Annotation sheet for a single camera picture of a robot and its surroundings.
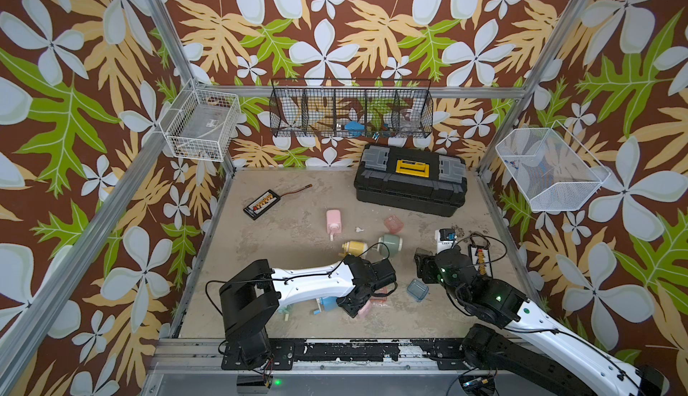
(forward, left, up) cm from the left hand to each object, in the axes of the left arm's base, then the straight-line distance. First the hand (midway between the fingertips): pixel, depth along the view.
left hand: (369, 299), depth 80 cm
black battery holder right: (+14, -40, -2) cm, 42 cm away
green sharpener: (+18, -9, +3) cm, 20 cm away
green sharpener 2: (-3, +25, -1) cm, 25 cm away
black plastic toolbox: (+38, -16, +13) cm, 43 cm away
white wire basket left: (+47, +56, +29) cm, 79 cm away
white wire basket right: (+33, -57, +23) cm, 70 cm away
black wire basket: (+60, +2, +27) cm, 66 cm away
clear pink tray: (+29, -11, -4) cm, 32 cm away
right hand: (+9, -14, +12) cm, 20 cm away
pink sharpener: (-4, +2, +4) cm, 6 cm away
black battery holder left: (+38, +42, -3) cm, 56 cm away
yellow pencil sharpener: (+16, +4, +3) cm, 17 cm away
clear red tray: (+1, -4, -4) cm, 6 cm away
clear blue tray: (+4, -17, -4) cm, 18 cm away
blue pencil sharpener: (-2, +13, +3) cm, 14 cm away
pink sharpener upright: (+27, +12, +2) cm, 29 cm away
